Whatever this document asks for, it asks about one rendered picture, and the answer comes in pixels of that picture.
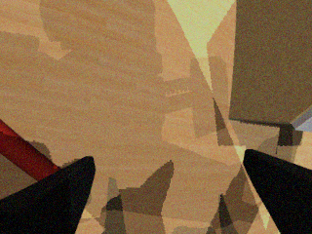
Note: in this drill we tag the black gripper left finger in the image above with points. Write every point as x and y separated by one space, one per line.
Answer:
53 205

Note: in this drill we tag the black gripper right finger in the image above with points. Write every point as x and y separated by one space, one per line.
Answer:
285 188

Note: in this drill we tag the dark red peg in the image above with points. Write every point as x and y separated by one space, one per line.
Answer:
22 154

